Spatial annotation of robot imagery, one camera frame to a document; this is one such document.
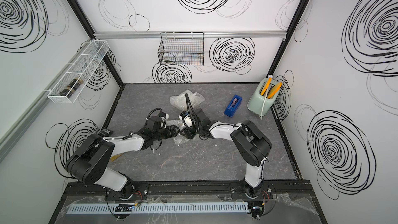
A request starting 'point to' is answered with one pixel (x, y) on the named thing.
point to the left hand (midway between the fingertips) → (176, 130)
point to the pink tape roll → (235, 100)
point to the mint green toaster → (256, 101)
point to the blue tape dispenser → (233, 106)
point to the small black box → (104, 132)
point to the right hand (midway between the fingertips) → (183, 131)
